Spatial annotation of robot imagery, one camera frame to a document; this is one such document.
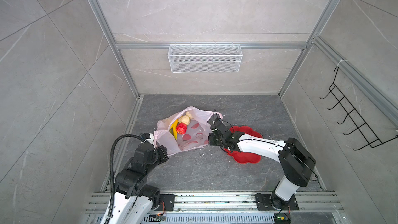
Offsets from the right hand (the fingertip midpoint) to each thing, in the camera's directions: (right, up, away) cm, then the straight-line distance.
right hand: (208, 137), depth 89 cm
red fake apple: (-17, +4, +6) cm, 18 cm away
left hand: (-21, -1, -16) cm, 27 cm away
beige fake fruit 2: (-13, +13, +11) cm, 21 cm away
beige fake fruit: (-15, +10, +10) cm, 20 cm away
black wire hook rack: (+63, +5, -30) cm, 70 cm away
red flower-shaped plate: (+19, -11, -2) cm, 23 cm away
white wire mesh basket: (-2, +50, +11) cm, 51 cm away
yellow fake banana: (-22, +3, +8) cm, 24 cm away
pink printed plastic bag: (-7, -1, +7) cm, 10 cm away
